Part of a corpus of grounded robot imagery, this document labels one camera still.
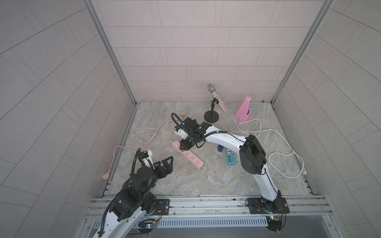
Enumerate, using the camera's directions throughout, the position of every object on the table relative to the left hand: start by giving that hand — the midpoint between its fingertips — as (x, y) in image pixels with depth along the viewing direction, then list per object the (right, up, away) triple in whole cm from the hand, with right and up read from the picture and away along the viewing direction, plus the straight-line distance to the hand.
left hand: (170, 159), depth 73 cm
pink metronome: (+45, +24, +29) cm, 59 cm away
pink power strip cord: (-38, -12, +8) cm, 40 cm away
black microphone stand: (+24, +21, +35) cm, 48 cm away
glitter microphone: (+21, +38, +14) cm, 46 cm away
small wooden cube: (+3, +23, +35) cm, 42 cm away
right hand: (+4, +3, +13) cm, 14 cm away
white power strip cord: (+53, +19, +32) cm, 65 cm away
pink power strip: (+10, -2, +10) cm, 14 cm away
